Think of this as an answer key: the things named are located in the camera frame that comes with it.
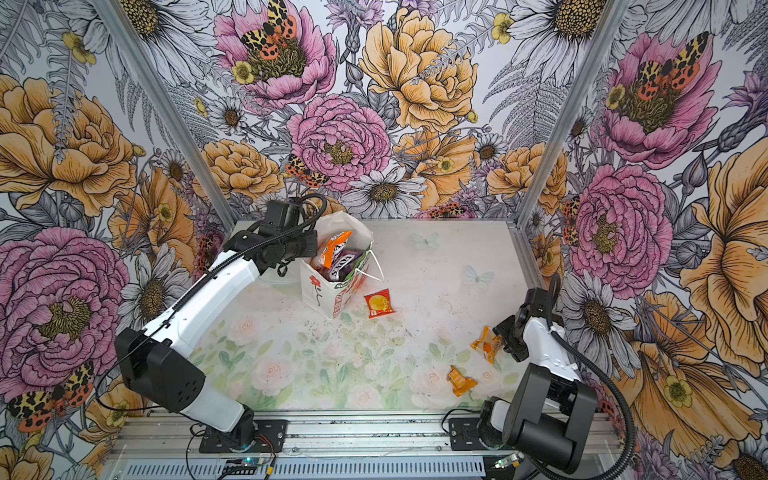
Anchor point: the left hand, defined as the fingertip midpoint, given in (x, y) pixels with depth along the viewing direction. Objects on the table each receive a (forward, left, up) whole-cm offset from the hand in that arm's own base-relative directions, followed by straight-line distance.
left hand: (310, 249), depth 82 cm
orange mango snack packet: (0, -7, +1) cm, 7 cm away
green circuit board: (-45, +14, -25) cm, 54 cm away
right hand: (-20, -53, -19) cm, 59 cm away
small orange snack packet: (-29, -40, -22) cm, 54 cm away
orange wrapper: (-18, -50, -21) cm, 57 cm away
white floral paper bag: (-8, -2, -9) cm, 13 cm away
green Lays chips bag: (-1, -14, -3) cm, 15 cm away
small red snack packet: (-4, -18, -22) cm, 29 cm away
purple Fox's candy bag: (-4, -9, -2) cm, 10 cm away
